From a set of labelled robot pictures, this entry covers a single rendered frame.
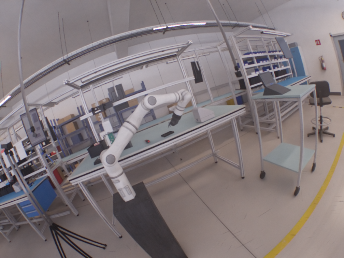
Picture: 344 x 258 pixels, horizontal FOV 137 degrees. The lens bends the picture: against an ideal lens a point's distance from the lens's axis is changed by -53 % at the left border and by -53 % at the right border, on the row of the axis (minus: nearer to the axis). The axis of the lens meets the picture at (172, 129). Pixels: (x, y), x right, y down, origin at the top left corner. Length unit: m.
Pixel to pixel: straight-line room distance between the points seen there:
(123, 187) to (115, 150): 0.23
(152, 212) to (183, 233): 0.82
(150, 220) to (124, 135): 0.55
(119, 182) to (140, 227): 0.33
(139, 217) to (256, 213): 1.20
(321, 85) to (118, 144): 2.78
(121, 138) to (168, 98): 0.41
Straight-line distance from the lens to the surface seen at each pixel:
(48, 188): 2.70
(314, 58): 6.49
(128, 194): 0.90
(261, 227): 1.57
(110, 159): 0.80
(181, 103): 1.10
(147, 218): 0.93
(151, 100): 0.88
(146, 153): 1.28
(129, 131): 0.82
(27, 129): 2.44
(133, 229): 0.98
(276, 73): 4.29
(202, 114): 1.38
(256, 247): 1.47
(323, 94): 2.78
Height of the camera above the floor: 1.33
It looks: 12 degrees down
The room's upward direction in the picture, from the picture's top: 19 degrees counter-clockwise
